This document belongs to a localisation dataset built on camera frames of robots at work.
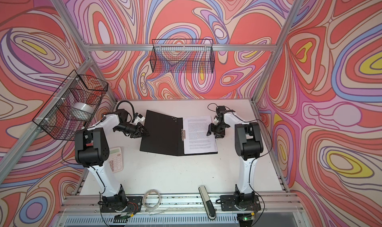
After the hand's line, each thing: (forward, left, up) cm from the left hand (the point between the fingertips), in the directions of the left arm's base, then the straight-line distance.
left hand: (150, 133), depth 90 cm
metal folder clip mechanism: (+4, -20, -7) cm, 22 cm away
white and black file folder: (+7, -6, -11) cm, 14 cm away
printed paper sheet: (-1, -29, -8) cm, 30 cm away
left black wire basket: (-6, +38, +23) cm, 45 cm away
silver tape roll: (-1, +28, +24) cm, 36 cm away
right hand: (+1, -40, -8) cm, 41 cm away
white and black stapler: (-37, -34, -7) cm, 51 cm away
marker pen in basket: (-5, +29, +16) cm, 34 cm away
